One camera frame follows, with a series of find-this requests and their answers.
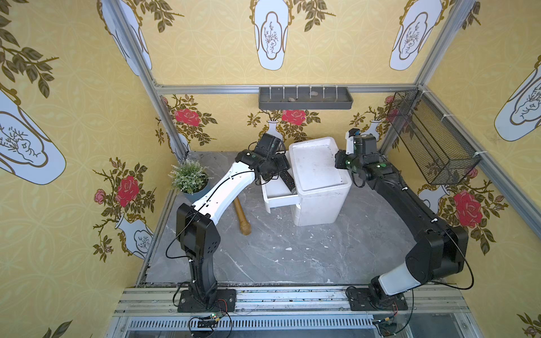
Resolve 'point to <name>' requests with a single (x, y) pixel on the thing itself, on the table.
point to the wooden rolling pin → (245, 227)
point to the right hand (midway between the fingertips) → (329, 156)
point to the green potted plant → (191, 177)
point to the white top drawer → (277, 193)
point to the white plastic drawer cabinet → (322, 186)
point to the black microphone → (289, 181)
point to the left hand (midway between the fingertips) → (283, 167)
